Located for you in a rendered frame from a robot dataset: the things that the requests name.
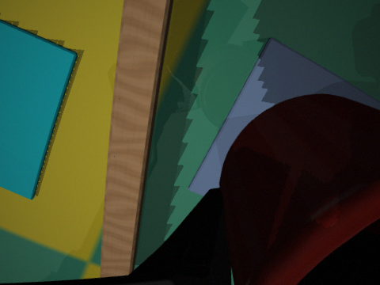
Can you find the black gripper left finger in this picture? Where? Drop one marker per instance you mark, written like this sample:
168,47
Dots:
195,254

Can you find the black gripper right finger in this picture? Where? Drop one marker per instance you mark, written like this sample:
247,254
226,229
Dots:
356,262

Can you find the brown wooden bar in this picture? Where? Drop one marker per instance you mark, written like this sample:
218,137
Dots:
140,61

